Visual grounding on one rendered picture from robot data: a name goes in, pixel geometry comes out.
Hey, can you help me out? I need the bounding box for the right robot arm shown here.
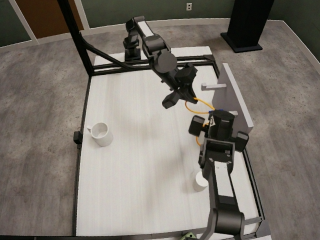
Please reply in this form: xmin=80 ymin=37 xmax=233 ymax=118
xmin=183 ymin=109 xmax=245 ymax=240

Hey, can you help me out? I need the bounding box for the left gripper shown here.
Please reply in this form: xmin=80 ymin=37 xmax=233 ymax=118
xmin=160 ymin=69 xmax=198 ymax=109

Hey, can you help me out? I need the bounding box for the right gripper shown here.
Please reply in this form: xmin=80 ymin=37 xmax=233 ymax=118
xmin=188 ymin=115 xmax=249 ymax=153

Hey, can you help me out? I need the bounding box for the white mug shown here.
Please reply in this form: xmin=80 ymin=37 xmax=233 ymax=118
xmin=86 ymin=122 xmax=113 ymax=147

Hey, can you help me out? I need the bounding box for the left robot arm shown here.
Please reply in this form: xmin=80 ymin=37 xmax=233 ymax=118
xmin=123 ymin=15 xmax=197 ymax=88

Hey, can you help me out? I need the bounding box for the white cylinder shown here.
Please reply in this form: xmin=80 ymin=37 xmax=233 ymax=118
xmin=192 ymin=171 xmax=209 ymax=192

